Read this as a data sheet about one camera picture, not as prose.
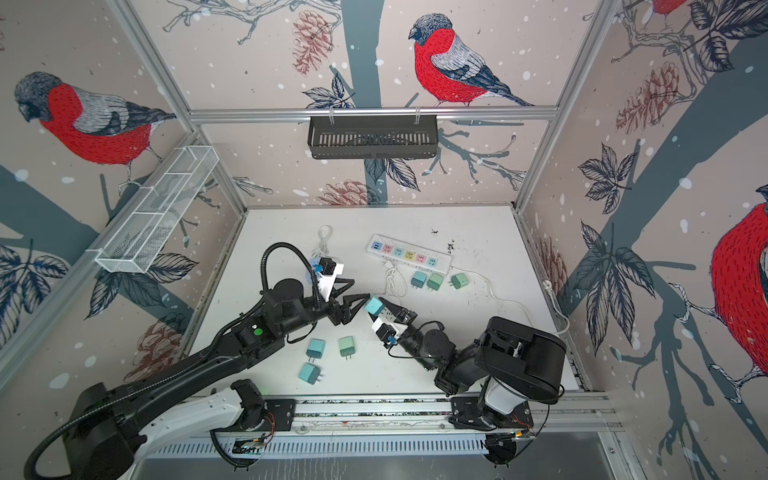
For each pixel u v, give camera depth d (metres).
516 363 0.45
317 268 0.62
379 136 1.04
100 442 0.38
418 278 0.98
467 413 0.73
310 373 0.78
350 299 0.64
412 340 0.68
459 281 0.97
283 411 0.74
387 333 0.62
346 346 0.84
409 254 1.03
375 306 0.73
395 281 0.98
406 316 0.70
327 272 0.62
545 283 1.01
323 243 1.09
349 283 0.74
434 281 0.98
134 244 0.71
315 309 0.62
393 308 0.74
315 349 0.82
